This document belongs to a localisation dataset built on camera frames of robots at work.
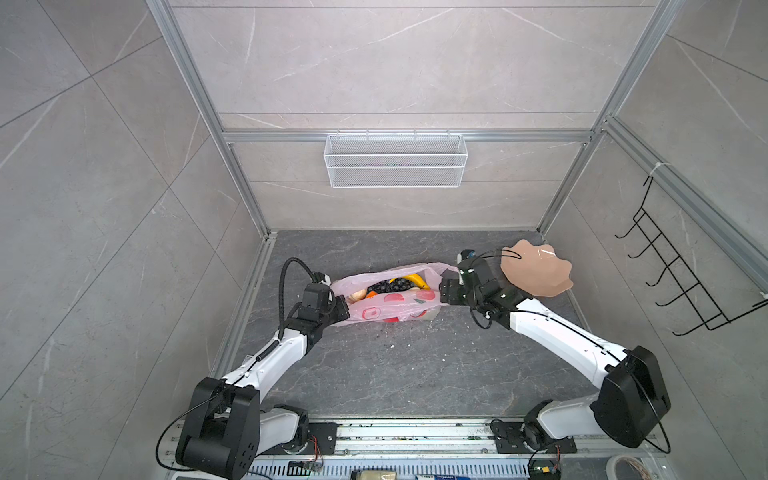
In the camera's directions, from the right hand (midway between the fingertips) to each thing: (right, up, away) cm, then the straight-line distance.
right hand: (450, 284), depth 86 cm
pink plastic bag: (-15, -3, +2) cm, 15 cm away
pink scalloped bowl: (+37, +3, +21) cm, 42 cm away
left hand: (-31, -4, +3) cm, 32 cm away
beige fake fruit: (-28, -5, +9) cm, 30 cm away
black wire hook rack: (+50, +6, -17) cm, 53 cm away
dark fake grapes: (-19, -2, +12) cm, 23 cm away
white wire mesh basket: (-16, +41, +16) cm, 47 cm away
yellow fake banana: (-10, +1, +13) cm, 16 cm away
